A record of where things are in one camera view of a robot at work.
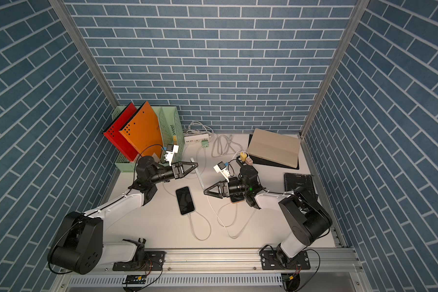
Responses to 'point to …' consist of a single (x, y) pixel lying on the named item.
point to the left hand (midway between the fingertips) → (199, 168)
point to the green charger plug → (204, 143)
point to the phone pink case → (236, 198)
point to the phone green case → (198, 177)
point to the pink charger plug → (249, 160)
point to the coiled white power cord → (221, 145)
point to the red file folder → (115, 137)
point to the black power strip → (248, 173)
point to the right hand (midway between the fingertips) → (209, 194)
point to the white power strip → (196, 139)
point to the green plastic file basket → (170, 123)
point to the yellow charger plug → (243, 156)
